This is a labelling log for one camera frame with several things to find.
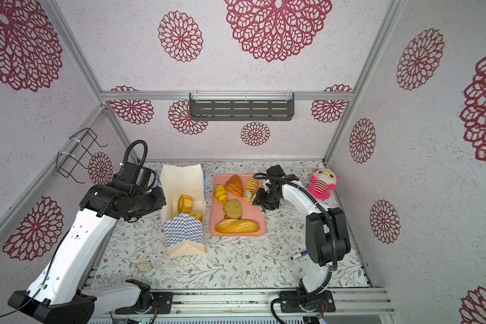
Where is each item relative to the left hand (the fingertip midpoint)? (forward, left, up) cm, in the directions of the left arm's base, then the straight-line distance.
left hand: (164, 205), depth 71 cm
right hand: (+11, -35, -15) cm, 39 cm away
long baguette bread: (+2, -25, -22) cm, 34 cm away
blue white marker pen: (-9, -53, -25) cm, 59 cm away
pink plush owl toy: (+25, -69, -20) cm, 76 cm away
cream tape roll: (-13, +13, -26) cm, 32 cm away
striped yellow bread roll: (+26, -33, -23) cm, 48 cm away
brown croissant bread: (+26, -24, -23) cm, 42 cm away
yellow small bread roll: (+21, -17, -23) cm, 35 cm away
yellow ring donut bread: (+12, -1, -18) cm, 22 cm away
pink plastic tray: (+11, -31, -25) cm, 41 cm away
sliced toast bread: (+12, -23, -24) cm, 35 cm away
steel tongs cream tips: (+16, -31, -18) cm, 40 cm away
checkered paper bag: (-6, -6, -11) cm, 14 cm away
